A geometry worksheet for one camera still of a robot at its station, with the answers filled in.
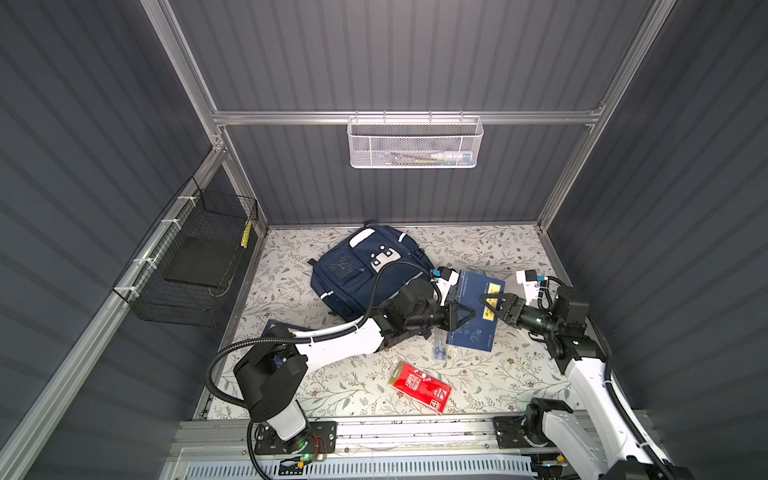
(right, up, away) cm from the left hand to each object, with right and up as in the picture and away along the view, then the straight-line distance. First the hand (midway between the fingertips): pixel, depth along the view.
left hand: (478, 314), depth 72 cm
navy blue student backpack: (-32, +8, +30) cm, 45 cm away
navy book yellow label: (+1, -4, +2) cm, 5 cm away
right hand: (+4, +1, +4) cm, 6 cm away
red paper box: (-13, -22, +9) cm, 27 cm away
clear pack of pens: (-7, -14, +17) cm, 22 cm away
